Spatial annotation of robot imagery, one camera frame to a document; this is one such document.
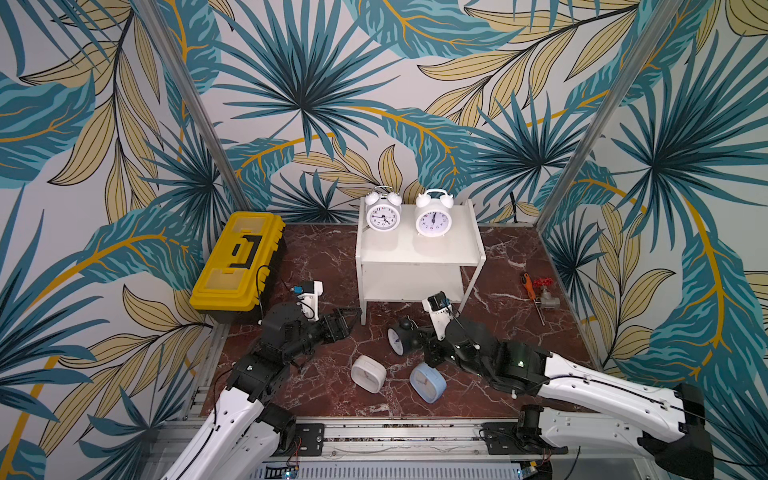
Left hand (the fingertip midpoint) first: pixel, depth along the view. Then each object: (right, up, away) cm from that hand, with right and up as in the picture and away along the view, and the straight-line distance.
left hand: (352, 319), depth 71 cm
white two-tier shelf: (+12, +13, -3) cm, 18 cm away
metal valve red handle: (+59, 0, +25) cm, 64 cm away
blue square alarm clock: (+19, -17, +4) cm, 26 cm away
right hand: (+15, -3, -1) cm, 15 cm away
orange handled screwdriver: (+57, +2, +29) cm, 64 cm away
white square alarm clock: (+3, -15, +6) cm, 17 cm away
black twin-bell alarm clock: (+12, -5, +1) cm, 13 cm away
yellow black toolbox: (-32, +11, +13) cm, 37 cm away
